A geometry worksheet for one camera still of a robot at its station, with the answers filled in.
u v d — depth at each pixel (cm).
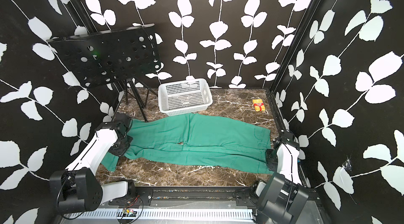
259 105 110
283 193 44
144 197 73
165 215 70
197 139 95
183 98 114
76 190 40
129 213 71
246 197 74
